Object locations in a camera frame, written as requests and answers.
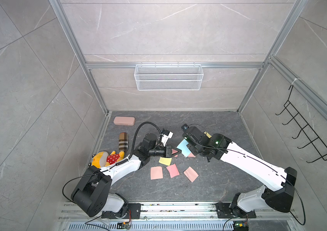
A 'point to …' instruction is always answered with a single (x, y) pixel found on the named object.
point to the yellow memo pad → (207, 134)
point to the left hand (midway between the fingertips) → (182, 150)
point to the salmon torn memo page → (191, 174)
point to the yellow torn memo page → (165, 160)
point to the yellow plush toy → (102, 159)
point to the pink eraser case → (124, 121)
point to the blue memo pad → (182, 146)
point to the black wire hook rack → (308, 130)
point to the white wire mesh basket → (169, 77)
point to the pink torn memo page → (156, 173)
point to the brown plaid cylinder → (123, 141)
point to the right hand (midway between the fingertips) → (196, 140)
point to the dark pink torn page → (173, 171)
